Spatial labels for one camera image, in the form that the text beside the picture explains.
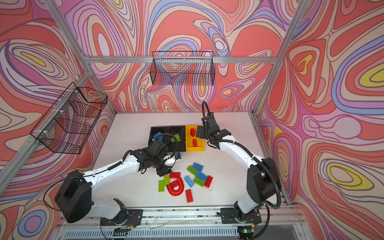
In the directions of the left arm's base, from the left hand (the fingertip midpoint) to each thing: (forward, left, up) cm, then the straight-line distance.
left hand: (172, 164), depth 84 cm
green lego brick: (+22, -1, -5) cm, 23 cm away
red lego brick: (+25, -11, -2) cm, 27 cm away
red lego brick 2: (+18, -13, -6) cm, 23 cm away
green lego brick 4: (-1, -11, -6) cm, 13 cm away
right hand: (+16, -20, +8) cm, 26 cm away
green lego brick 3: (-10, +7, -8) cm, 14 cm away
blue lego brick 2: (+1, -15, -6) cm, 16 cm away
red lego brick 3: (-8, -20, -5) cm, 22 cm away
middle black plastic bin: (+32, -2, -9) cm, 33 cm away
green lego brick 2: (+20, +2, -6) cm, 21 cm away
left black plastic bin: (+30, +9, -9) cm, 33 cm away
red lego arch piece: (-8, -4, -7) cm, 11 cm away
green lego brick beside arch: (-6, +4, -6) cm, 9 cm away
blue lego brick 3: (-5, -16, -6) cm, 18 cm away
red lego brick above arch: (-4, -1, -6) cm, 7 cm away
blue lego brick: (+21, +11, -5) cm, 25 cm away
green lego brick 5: (-8, -15, -6) cm, 18 cm away
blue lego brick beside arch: (-8, -9, -6) cm, 14 cm away
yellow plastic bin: (+21, -9, -6) cm, 24 cm away
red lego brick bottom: (-16, -10, -6) cm, 19 cm away
